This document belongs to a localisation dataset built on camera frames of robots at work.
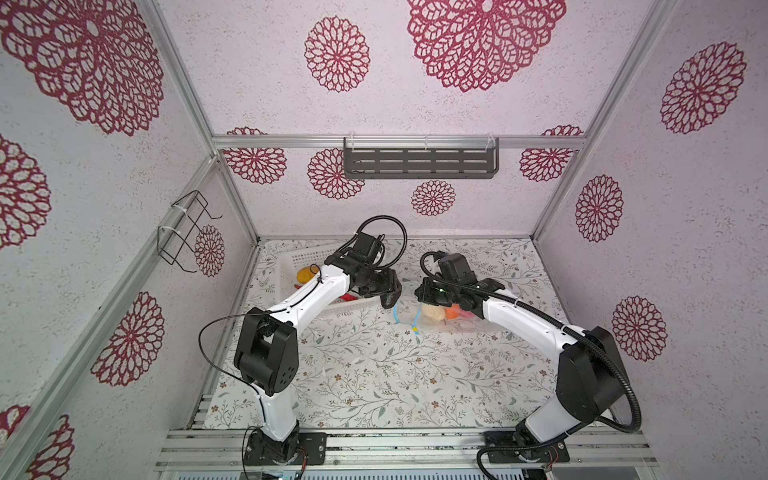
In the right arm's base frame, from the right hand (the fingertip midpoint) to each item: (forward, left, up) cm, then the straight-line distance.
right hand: (414, 286), depth 86 cm
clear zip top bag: (-2, -4, -14) cm, 14 cm away
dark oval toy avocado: (-4, +7, -1) cm, 8 cm away
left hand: (-1, +7, -2) cm, 7 cm away
